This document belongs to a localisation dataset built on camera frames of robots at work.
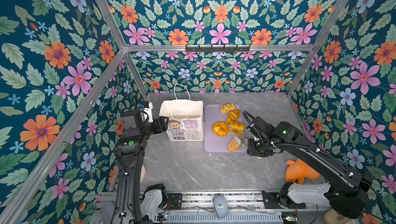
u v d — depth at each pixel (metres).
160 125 0.62
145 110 0.62
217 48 0.91
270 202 0.73
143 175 0.79
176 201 0.73
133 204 0.39
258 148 0.60
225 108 1.06
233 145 0.88
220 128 0.97
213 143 0.93
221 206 0.65
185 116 0.73
